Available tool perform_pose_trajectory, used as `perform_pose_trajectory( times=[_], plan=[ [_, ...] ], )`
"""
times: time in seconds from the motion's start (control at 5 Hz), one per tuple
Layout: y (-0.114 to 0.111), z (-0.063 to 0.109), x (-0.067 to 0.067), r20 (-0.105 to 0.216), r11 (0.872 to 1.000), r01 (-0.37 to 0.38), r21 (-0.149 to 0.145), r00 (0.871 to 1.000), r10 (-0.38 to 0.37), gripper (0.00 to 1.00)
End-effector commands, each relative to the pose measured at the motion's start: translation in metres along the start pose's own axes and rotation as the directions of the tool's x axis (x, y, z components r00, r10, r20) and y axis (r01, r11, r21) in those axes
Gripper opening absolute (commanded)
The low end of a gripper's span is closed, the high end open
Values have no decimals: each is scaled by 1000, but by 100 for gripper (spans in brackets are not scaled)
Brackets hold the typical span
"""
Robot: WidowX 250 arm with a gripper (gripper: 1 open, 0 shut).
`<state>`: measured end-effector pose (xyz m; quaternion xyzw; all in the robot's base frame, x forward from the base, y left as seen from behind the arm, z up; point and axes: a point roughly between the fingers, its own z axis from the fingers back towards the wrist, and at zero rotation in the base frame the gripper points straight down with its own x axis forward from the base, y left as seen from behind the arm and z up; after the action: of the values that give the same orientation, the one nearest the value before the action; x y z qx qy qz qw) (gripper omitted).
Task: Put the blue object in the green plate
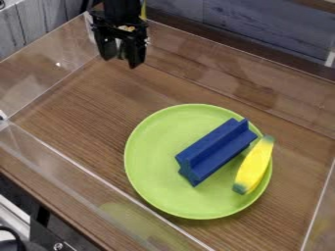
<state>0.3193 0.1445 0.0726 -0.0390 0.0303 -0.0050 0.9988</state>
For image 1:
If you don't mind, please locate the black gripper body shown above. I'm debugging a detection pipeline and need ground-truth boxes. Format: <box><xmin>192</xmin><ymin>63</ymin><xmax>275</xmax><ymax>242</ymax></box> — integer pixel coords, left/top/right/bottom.
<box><xmin>89</xmin><ymin>0</ymin><xmax>148</xmax><ymax>40</ymax></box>

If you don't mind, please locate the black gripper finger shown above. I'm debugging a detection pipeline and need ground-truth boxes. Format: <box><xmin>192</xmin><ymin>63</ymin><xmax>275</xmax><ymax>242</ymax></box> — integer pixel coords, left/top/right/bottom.
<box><xmin>94</xmin><ymin>29</ymin><xmax>117</xmax><ymax>61</ymax></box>
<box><xmin>117</xmin><ymin>33</ymin><xmax>148</xmax><ymax>69</ymax></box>

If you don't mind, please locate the blue block object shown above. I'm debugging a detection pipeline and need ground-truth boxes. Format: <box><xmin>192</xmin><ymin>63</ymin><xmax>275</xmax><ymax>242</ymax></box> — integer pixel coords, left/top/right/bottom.
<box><xmin>175</xmin><ymin>119</ymin><xmax>257</xmax><ymax>186</ymax></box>

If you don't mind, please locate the green round plate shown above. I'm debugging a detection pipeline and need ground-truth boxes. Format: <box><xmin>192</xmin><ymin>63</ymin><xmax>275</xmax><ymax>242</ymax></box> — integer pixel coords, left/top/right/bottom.
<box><xmin>124</xmin><ymin>104</ymin><xmax>272</xmax><ymax>220</ymax></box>

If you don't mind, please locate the yellow printed can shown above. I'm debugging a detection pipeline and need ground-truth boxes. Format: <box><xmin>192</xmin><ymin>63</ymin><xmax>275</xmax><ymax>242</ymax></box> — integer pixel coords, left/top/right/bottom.
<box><xmin>140</xmin><ymin>0</ymin><xmax>147</xmax><ymax>21</ymax></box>

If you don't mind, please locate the yellow toy banana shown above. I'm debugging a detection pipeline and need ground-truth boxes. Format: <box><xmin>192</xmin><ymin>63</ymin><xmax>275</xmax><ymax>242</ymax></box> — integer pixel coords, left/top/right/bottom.
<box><xmin>232</xmin><ymin>135</ymin><xmax>275</xmax><ymax>195</ymax></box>

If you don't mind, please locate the clear acrylic enclosure wall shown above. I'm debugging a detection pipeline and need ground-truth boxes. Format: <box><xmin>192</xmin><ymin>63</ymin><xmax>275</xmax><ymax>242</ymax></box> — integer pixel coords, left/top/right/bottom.
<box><xmin>0</xmin><ymin>13</ymin><xmax>335</xmax><ymax>251</ymax></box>

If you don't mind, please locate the black cable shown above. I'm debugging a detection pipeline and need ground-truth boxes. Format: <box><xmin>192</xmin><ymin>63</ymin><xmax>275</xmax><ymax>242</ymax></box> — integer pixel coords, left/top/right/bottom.
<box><xmin>0</xmin><ymin>226</ymin><xmax>28</xmax><ymax>251</ymax></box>

